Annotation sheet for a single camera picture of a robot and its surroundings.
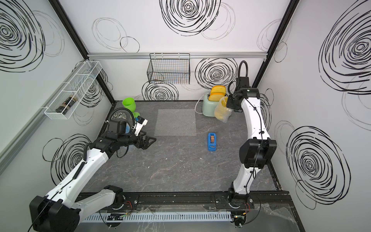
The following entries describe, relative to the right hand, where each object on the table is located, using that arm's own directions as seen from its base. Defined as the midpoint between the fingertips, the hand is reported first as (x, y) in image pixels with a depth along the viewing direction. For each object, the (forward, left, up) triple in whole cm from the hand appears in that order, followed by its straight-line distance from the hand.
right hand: (233, 104), depth 84 cm
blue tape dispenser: (-12, +11, -23) cm, 28 cm away
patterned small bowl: (+7, +78, -21) cm, 81 cm away
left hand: (-19, +47, -5) cm, 51 cm away
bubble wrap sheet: (-4, +7, -3) cm, 8 cm away
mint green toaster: (+12, +12, -15) cm, 23 cm away
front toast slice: (+13, +8, -6) cm, 16 cm away
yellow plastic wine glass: (0, +6, +3) cm, 6 cm away
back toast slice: (+19, +6, -4) cm, 20 cm away
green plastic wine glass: (+11, +69, -11) cm, 70 cm away
